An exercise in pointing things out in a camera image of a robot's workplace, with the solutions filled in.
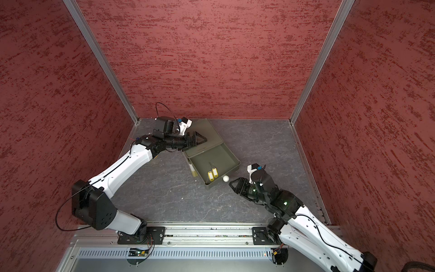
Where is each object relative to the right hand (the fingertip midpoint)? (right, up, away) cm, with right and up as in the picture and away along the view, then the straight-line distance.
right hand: (231, 190), depth 72 cm
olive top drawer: (-8, +10, +10) cm, 16 cm away
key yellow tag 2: (-7, +6, +8) cm, 12 cm away
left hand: (-14, +19, +6) cm, 24 cm away
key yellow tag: (-9, +5, +6) cm, 12 cm away
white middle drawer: (-20, +7, +13) cm, 25 cm away
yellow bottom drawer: (-19, +3, +18) cm, 27 cm away
